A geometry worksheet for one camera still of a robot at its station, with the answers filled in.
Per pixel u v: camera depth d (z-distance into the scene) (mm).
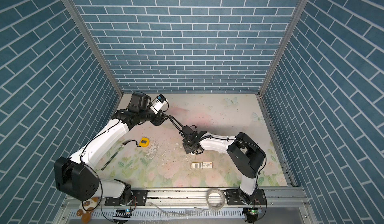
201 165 826
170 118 756
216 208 707
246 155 486
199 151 723
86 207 685
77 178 400
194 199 752
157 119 707
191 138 692
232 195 737
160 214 705
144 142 915
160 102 695
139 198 739
